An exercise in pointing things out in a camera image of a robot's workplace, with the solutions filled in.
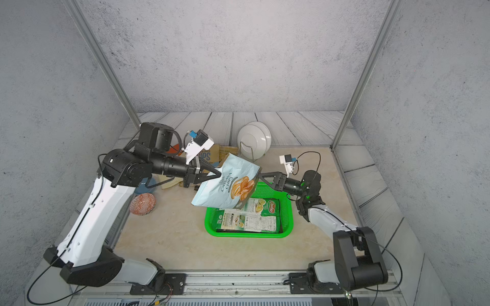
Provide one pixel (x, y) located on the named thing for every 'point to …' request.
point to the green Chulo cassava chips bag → (260, 215)
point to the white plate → (254, 139)
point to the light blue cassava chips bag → (234, 189)
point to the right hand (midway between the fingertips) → (261, 180)
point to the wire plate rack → (252, 150)
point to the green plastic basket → (210, 229)
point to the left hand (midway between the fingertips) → (220, 174)
